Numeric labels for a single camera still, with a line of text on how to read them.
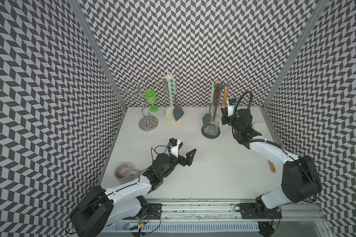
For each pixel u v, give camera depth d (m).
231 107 0.71
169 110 0.95
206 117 0.93
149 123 1.10
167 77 0.80
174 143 0.65
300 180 0.43
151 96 1.02
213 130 0.94
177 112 0.97
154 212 0.71
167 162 0.58
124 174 0.81
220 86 0.75
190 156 0.68
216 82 0.77
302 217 0.71
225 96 0.76
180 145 0.77
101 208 0.40
